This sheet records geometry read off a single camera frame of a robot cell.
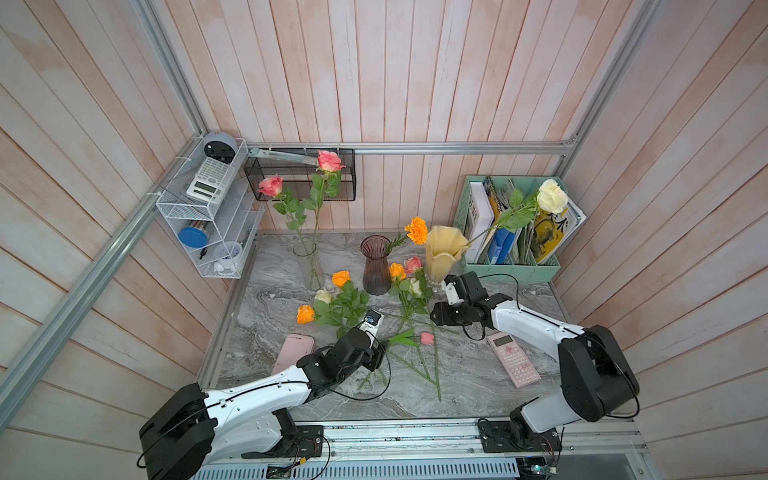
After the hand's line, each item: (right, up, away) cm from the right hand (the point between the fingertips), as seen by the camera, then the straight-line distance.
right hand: (437, 313), depth 92 cm
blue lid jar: (-67, +23, -15) cm, 72 cm away
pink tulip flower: (-4, -8, -1) cm, 8 cm away
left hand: (-19, -6, -10) cm, 22 cm away
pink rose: (-6, +15, +12) cm, 20 cm away
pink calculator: (+23, -15, -8) cm, 29 cm away
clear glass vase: (-41, +19, 0) cm, 45 cm away
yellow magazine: (+41, +26, +7) cm, 49 cm away
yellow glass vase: (+3, +21, +3) cm, 22 cm away
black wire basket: (-44, +46, 0) cm, 64 cm away
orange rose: (-12, +13, +11) cm, 21 cm away
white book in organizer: (+13, +30, -2) cm, 32 cm away
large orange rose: (-42, -1, +1) cm, 42 cm away
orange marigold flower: (-8, +24, -16) cm, 30 cm away
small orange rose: (-32, +10, +9) cm, 35 cm away
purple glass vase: (-19, +14, +1) cm, 23 cm away
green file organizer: (+23, +41, +9) cm, 48 cm away
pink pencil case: (-44, -10, -6) cm, 46 cm away
